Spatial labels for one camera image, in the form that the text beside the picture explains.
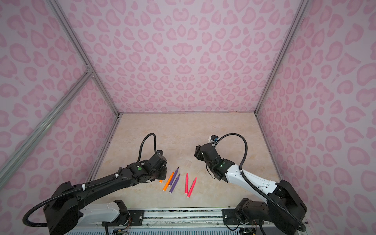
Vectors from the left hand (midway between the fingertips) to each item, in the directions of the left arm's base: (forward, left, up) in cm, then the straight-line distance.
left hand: (166, 171), depth 84 cm
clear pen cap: (+8, -11, -6) cm, 15 cm away
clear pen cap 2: (+8, -13, -6) cm, 17 cm away
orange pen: (-8, +1, +7) cm, 11 cm away
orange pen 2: (-8, +1, -5) cm, 10 cm away
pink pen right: (-8, -15, -5) cm, 17 cm away
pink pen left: (-6, -12, -5) cm, 14 cm away
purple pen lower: (-6, -5, -5) cm, 9 cm away
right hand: (+10, -19, +7) cm, 23 cm away
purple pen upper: (-2, -4, -5) cm, 7 cm away
